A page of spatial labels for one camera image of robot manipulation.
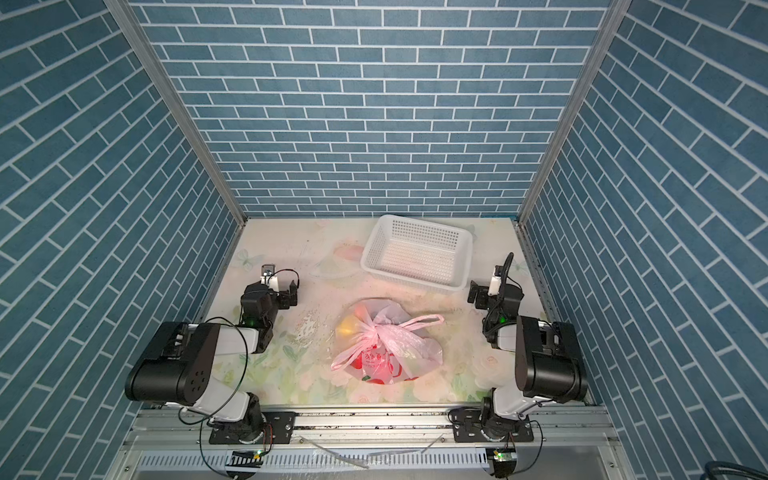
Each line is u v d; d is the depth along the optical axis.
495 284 0.84
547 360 0.46
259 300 0.71
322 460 0.71
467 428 0.73
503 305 0.73
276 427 0.74
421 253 1.11
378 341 0.80
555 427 0.76
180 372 0.44
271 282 0.81
